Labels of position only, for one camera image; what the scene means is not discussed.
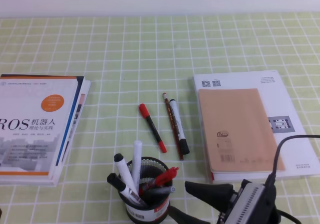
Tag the black capped marker in holder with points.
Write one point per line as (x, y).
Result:
(120, 185)

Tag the tan kraft notebook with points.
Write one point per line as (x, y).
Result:
(237, 131)

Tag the white marker with black caps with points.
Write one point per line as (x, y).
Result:
(184, 149)

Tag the brown wooden pencil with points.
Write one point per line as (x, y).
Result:
(175, 135)

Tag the white book with QR codes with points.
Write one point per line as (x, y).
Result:
(297, 156)

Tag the black grey pen in holder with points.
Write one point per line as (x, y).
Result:
(154, 195)

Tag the white ROS robot textbook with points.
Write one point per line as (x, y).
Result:
(30, 124)

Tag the book under ROS textbook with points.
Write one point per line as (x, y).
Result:
(75, 124)

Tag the white capped marker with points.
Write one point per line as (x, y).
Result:
(136, 163)

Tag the black mesh pen holder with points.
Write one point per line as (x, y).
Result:
(157, 209)

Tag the right gripper body with camera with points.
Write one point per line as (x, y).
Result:
(252, 204)

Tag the red and black marker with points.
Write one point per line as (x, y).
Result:
(145, 114)

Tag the white marker black cap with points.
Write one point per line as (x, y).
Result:
(124, 171)

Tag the red pen in holder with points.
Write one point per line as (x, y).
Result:
(160, 180)

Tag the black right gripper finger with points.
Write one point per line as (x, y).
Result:
(182, 218)
(218, 196)

